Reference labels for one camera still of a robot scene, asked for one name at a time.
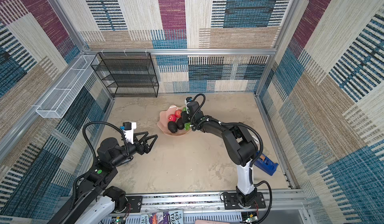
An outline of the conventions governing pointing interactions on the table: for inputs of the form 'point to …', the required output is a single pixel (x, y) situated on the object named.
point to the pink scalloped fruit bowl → (163, 121)
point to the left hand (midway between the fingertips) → (152, 133)
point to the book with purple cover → (175, 216)
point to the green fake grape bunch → (187, 126)
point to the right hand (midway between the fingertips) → (184, 114)
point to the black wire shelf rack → (127, 74)
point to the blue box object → (266, 164)
